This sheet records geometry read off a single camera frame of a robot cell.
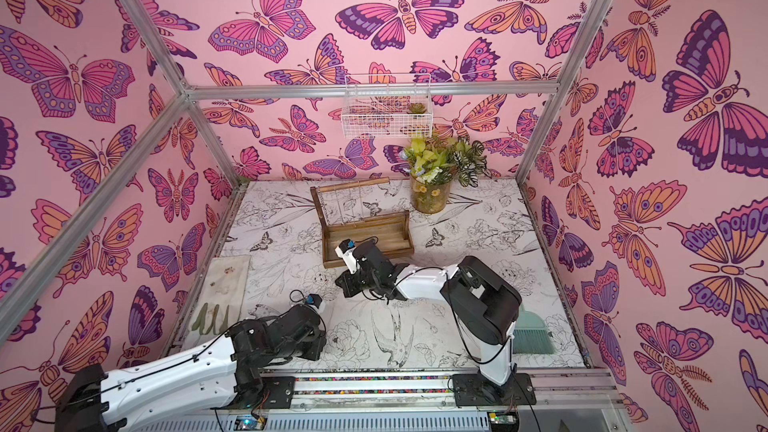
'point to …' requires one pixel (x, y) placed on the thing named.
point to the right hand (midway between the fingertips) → (337, 278)
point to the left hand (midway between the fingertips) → (330, 341)
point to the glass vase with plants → (434, 164)
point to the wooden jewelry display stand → (392, 234)
